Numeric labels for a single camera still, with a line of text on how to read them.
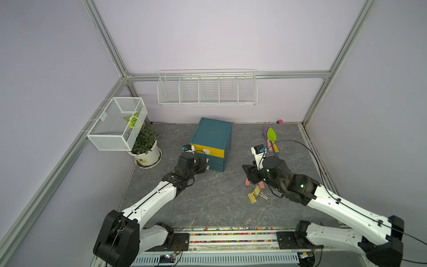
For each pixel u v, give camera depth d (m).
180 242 0.73
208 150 0.82
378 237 0.39
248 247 0.73
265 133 1.13
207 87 1.02
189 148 0.75
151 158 0.94
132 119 0.81
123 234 0.40
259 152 0.60
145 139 0.88
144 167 0.97
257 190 0.88
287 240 0.74
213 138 0.85
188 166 0.65
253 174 0.62
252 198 0.85
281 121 1.24
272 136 1.13
